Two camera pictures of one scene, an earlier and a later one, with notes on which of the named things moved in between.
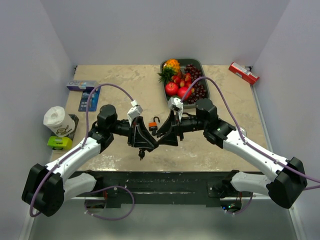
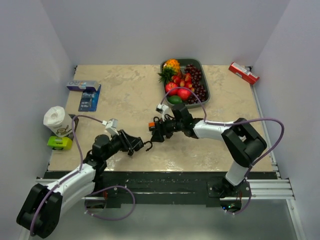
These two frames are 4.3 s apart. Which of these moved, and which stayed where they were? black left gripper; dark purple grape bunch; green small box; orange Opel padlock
Moved: black left gripper
Stayed: dark purple grape bunch; green small box; orange Opel padlock
